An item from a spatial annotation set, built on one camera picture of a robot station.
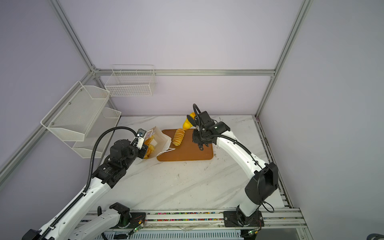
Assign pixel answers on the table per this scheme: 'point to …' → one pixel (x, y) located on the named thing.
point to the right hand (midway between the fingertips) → (194, 137)
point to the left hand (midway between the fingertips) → (141, 139)
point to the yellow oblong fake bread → (187, 124)
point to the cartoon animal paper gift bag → (162, 143)
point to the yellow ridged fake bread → (179, 134)
